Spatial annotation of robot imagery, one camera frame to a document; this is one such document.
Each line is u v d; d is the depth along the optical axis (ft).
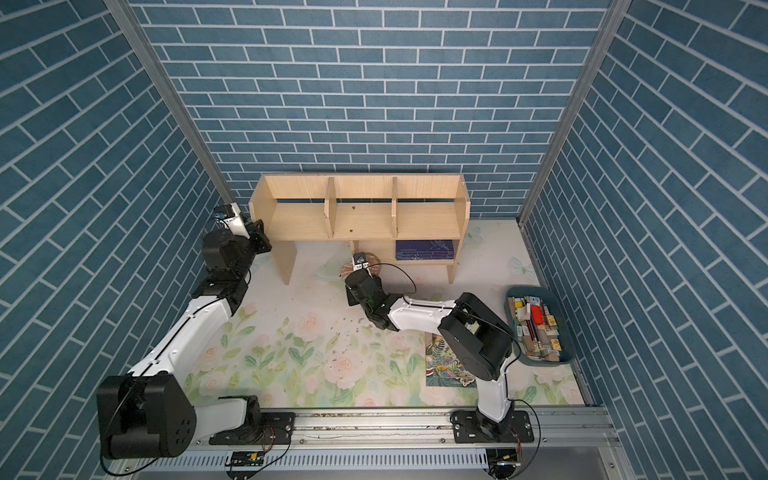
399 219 2.51
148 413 1.30
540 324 2.99
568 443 2.37
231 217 2.21
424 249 3.07
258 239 2.34
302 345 2.90
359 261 2.58
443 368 2.71
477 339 1.61
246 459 2.36
